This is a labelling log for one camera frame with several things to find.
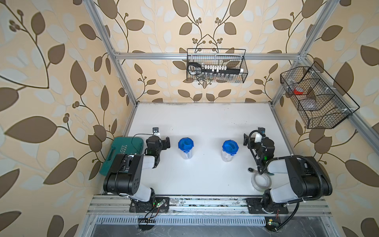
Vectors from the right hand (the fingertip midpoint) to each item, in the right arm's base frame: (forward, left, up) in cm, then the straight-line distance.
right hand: (252, 134), depth 93 cm
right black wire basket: (0, -28, +26) cm, 38 cm away
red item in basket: (+12, -22, +24) cm, 34 cm away
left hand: (+2, +61, -1) cm, 61 cm away
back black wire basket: (+23, +15, +27) cm, 39 cm away
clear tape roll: (-27, 0, -8) cm, 28 cm away
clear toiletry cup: (-12, +42, -2) cm, 44 cm away
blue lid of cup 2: (-9, +42, +6) cm, 43 cm away
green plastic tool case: (-4, +82, -2) cm, 83 cm away
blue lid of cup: (-11, +17, +6) cm, 21 cm away
